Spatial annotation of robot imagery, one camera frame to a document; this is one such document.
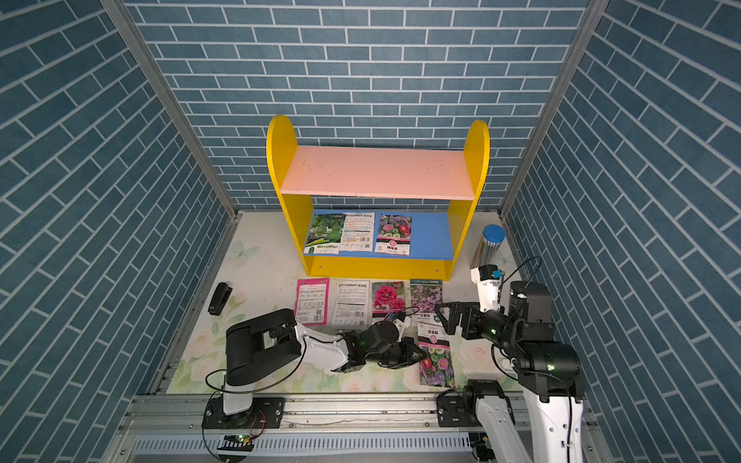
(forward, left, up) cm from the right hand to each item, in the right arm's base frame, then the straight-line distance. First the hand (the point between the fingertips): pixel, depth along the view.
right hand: (456, 308), depth 64 cm
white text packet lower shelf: (+32, +28, -13) cm, 44 cm away
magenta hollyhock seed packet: (+16, +16, -27) cm, 36 cm away
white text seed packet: (+13, +28, -26) cm, 40 cm away
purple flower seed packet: (+18, +4, -26) cm, 32 cm away
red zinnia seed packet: (-6, +1, -26) cm, 27 cm away
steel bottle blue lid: (+29, -15, -8) cm, 34 cm away
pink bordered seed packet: (+12, +41, -26) cm, 50 cm away
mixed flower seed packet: (+30, +16, -12) cm, 36 cm away
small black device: (+10, +71, -24) cm, 76 cm away
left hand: (-6, +2, -22) cm, 23 cm away
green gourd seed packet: (+29, +38, -11) cm, 50 cm away
